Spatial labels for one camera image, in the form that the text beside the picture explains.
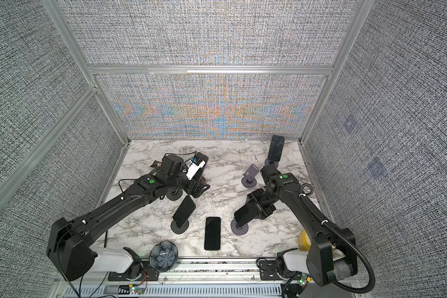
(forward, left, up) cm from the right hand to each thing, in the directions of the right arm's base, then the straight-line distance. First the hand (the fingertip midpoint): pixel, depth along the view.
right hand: (248, 203), depth 78 cm
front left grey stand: (-8, +31, -12) cm, 34 cm away
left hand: (+8, +18, +7) cm, 21 cm away
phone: (+32, -18, -2) cm, 37 cm away
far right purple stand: (+32, -16, -14) cm, 38 cm away
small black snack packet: (+29, +49, -12) cm, 59 cm away
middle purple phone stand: (+16, -3, -8) cm, 19 cm away
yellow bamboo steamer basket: (-13, -23, -8) cm, 28 cm away
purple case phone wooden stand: (+24, +21, +1) cm, 31 cm away
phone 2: (-3, +27, -2) cm, 27 cm away
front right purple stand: (-7, +4, -12) cm, 15 cm away
